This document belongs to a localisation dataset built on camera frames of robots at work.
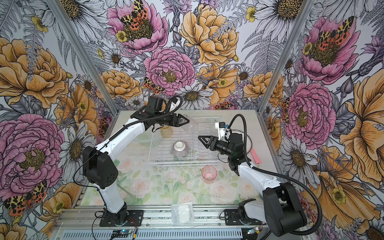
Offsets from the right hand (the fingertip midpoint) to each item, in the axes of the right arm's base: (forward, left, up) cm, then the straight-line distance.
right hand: (200, 141), depth 78 cm
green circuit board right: (-36, -23, -22) cm, 48 cm away
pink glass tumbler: (-9, -5, -20) cm, 22 cm away
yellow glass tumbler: (+22, +23, -19) cm, 37 cm away
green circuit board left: (-35, +38, -21) cm, 56 cm away
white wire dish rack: (+7, +25, -20) cm, 33 cm away
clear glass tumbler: (+8, +4, +3) cm, 9 cm away
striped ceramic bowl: (+4, +12, -14) cm, 19 cm away
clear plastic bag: (-27, +11, -26) cm, 39 cm away
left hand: (+9, +8, +3) cm, 13 cm away
